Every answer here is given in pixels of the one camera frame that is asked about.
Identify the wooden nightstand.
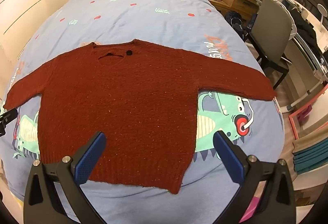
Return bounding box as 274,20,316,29
208,0,253,22

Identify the dark red knit sweater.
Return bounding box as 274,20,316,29
3,39,278,195

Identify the black jacket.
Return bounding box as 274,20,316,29
291,7,323,62

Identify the white desk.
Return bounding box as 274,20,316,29
278,0,328,112

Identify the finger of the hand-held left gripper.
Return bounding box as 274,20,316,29
0,109,19,137

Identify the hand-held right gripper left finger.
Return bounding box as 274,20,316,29
24,131,107,224

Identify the stack of teal folded towels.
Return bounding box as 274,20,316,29
292,134,328,176

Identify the white desk lamp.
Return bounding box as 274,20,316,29
317,3,328,51

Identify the grey chair with black legs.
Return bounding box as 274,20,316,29
246,0,298,90

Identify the blue printed bed blanket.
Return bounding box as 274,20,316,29
0,0,285,224

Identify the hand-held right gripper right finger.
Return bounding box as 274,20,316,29
213,130,298,224

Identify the pink frame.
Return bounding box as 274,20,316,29
288,85,328,141

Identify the black bag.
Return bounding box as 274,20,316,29
224,11,250,38

